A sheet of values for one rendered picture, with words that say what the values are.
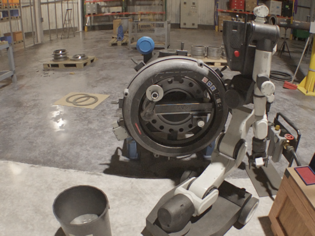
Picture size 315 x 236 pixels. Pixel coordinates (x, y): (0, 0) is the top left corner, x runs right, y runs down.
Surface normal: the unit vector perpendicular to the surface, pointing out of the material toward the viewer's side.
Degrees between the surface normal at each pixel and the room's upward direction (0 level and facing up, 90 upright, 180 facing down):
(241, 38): 88
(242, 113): 61
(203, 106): 90
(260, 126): 88
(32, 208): 0
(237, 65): 113
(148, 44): 90
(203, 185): 12
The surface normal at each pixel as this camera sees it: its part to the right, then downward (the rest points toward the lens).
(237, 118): -0.63, -0.18
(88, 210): 0.08, 0.38
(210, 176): -0.32, -0.69
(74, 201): 0.65, 0.28
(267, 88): -0.15, 0.40
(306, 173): 0.00, -0.90
